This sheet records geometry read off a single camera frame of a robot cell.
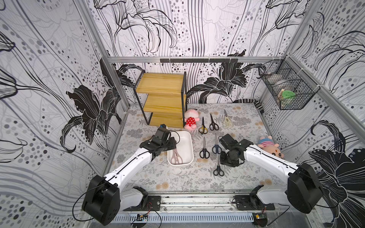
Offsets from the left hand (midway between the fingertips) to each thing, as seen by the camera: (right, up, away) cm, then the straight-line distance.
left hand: (174, 145), depth 85 cm
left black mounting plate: (-10, -29, -11) cm, 32 cm away
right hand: (+29, -9, 0) cm, 31 cm away
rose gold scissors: (+1, -9, +4) cm, 10 cm away
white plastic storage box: (+6, -3, +9) cm, 11 cm away
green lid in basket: (+65, +30, -5) cm, 72 cm away
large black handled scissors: (+28, +10, +20) cm, 36 cm away
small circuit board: (-15, -35, -13) cm, 40 cm away
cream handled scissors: (+40, +12, +22) cm, 47 cm away
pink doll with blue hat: (+59, 0, +4) cm, 59 cm away
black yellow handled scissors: (+20, +8, +18) cm, 28 cm away
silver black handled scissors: (+19, -6, +6) cm, 21 cm away
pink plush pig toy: (+11, +17, +19) cm, 28 cm away
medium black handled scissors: (+27, -15, -1) cm, 31 cm away
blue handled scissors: (+28, -4, +8) cm, 29 cm away
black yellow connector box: (+45, -34, -14) cm, 58 cm away
